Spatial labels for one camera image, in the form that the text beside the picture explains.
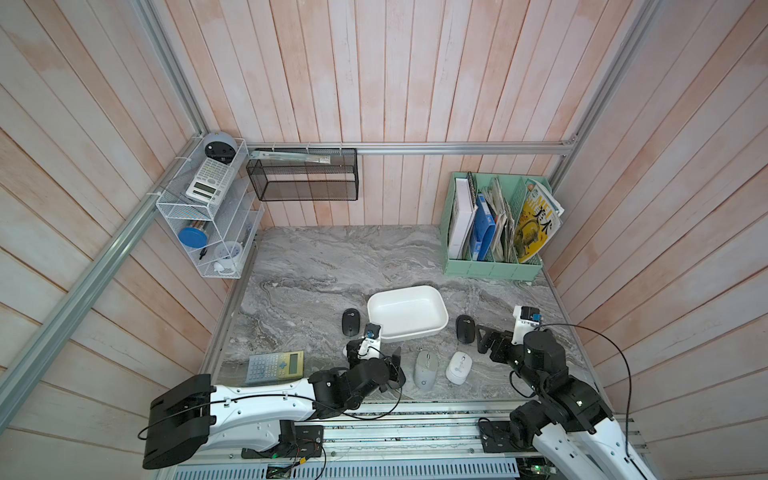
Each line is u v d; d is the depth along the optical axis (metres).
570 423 0.50
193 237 0.76
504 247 1.01
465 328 0.90
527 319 0.64
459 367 0.83
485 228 0.93
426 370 0.82
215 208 0.75
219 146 0.80
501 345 0.65
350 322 0.92
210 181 0.77
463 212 0.90
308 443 0.73
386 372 0.58
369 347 0.66
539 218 0.98
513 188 1.04
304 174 1.06
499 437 0.73
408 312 0.98
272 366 0.84
